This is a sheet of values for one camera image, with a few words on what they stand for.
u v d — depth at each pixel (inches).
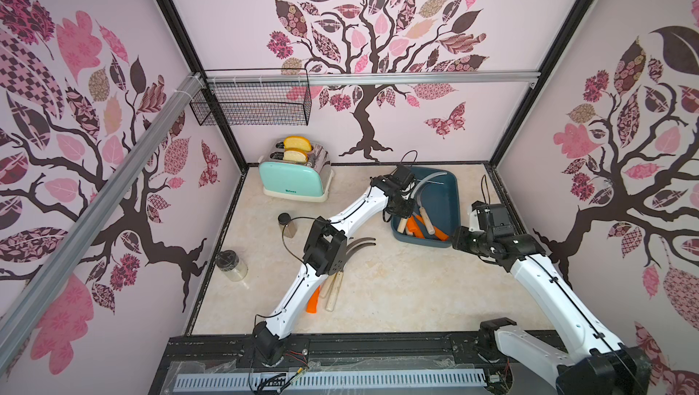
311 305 32.0
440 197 42.5
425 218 38.4
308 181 38.6
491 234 23.4
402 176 31.2
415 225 38.1
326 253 24.0
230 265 31.4
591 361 14.8
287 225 36.2
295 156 38.4
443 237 36.9
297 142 39.5
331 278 33.6
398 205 32.7
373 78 36.3
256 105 47.9
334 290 32.8
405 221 36.7
